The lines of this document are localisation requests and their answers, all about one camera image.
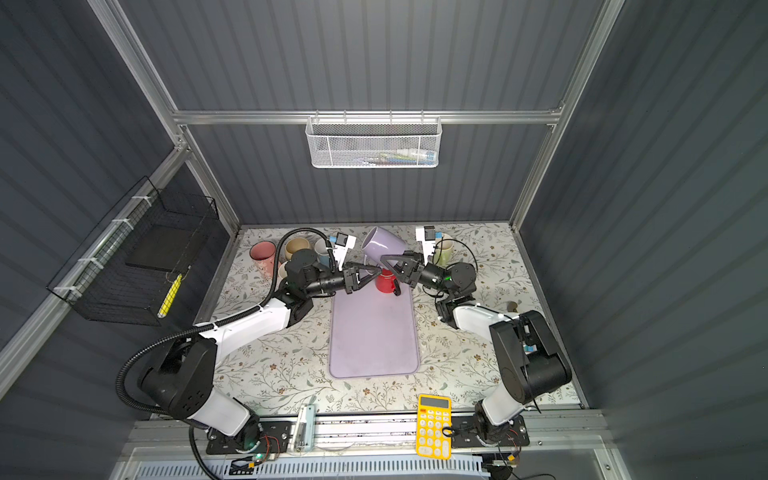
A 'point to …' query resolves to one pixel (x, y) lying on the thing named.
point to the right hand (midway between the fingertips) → (385, 266)
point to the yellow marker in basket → (170, 297)
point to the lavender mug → (378, 242)
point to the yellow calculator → (434, 413)
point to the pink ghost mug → (263, 253)
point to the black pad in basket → (164, 248)
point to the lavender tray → (373, 333)
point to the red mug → (387, 282)
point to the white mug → (282, 272)
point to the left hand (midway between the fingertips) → (382, 271)
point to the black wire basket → (129, 269)
